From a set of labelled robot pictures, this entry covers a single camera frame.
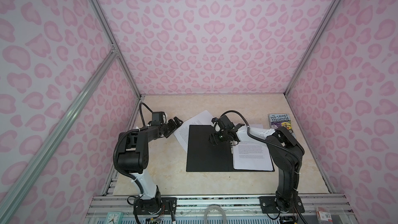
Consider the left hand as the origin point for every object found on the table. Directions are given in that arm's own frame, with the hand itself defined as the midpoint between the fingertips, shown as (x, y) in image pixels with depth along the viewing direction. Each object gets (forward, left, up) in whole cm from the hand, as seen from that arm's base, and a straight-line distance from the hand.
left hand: (179, 124), depth 98 cm
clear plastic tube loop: (-44, -19, -4) cm, 48 cm away
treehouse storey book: (+3, -65, -3) cm, 65 cm away
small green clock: (-48, +25, -2) cm, 54 cm away
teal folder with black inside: (-18, -14, -8) cm, 24 cm away
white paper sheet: (+9, -16, -7) cm, 19 cm away
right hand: (-9, -21, -2) cm, 23 cm away
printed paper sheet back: (-20, -40, -4) cm, 45 cm away
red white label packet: (-50, -67, -2) cm, 84 cm away
